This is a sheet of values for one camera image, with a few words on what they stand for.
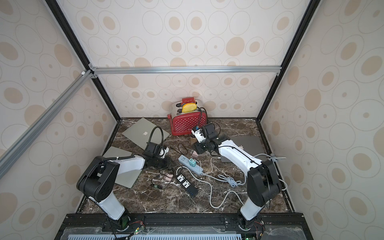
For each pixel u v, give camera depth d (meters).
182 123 1.00
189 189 0.82
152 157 0.76
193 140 1.00
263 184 0.45
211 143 0.63
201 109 1.00
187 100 1.03
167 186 0.86
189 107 1.00
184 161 0.93
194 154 0.97
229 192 0.83
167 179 0.87
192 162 0.87
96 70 0.90
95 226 0.73
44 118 0.63
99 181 0.47
